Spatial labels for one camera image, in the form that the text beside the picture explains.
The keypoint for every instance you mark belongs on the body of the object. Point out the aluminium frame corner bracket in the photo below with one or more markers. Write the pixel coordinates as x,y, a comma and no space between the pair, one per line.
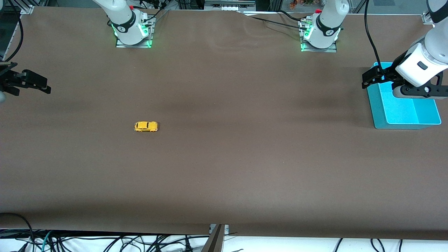
427,18
27,9

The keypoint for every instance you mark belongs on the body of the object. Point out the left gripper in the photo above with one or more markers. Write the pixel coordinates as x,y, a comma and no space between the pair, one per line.
389,71

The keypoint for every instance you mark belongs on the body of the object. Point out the yellow beetle toy car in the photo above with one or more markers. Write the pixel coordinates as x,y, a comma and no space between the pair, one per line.
146,126

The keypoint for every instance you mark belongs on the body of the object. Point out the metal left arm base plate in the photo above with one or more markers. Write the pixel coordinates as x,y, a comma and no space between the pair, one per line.
329,50

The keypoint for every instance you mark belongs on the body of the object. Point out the teal plastic bin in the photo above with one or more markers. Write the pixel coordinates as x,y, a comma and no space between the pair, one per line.
402,112

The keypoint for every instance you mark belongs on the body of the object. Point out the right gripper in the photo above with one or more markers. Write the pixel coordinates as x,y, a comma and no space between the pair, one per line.
7,75

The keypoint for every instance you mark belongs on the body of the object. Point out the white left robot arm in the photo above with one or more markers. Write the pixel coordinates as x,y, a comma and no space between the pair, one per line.
327,31

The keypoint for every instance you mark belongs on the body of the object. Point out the grey device box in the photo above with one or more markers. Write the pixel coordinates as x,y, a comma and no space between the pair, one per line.
229,6

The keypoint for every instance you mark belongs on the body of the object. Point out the metal table leg profile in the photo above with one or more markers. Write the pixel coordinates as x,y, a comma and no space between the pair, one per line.
215,241

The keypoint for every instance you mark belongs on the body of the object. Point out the brown table cover sheet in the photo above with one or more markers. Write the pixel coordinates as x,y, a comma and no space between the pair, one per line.
224,157

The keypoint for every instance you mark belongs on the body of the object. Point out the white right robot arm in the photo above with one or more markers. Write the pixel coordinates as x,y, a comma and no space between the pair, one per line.
122,21

